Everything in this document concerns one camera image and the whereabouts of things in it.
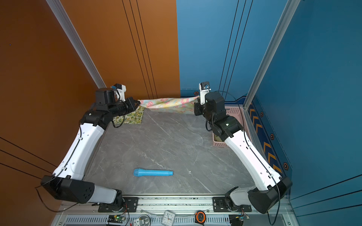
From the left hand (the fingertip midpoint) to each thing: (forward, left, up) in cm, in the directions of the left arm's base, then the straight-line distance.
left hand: (141, 100), depth 73 cm
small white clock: (-47, -16, -34) cm, 60 cm away
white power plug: (-49, -5, -29) cm, 57 cm away
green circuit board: (-48, +10, -37) cm, 61 cm away
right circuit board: (-47, -51, -37) cm, 79 cm away
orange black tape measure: (-47, -31, -32) cm, 65 cm away
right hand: (-2, -29, +4) cm, 29 cm away
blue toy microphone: (-26, +2, -33) cm, 42 cm away
